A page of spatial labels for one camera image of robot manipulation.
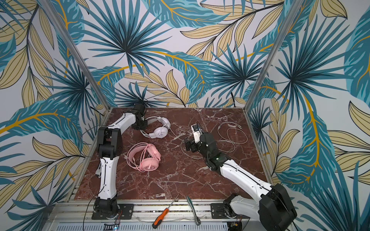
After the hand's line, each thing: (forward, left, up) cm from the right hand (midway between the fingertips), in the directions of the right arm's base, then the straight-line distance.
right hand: (191, 136), depth 82 cm
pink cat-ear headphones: (-7, +28, -9) cm, 30 cm away
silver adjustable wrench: (-11, +56, -15) cm, 59 cm away
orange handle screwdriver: (-38, +18, -15) cm, 44 cm away
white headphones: (+10, +20, -9) cm, 24 cm away
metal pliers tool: (-39, 0, -16) cm, 42 cm away
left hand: (+21, +34, -15) cm, 42 cm away
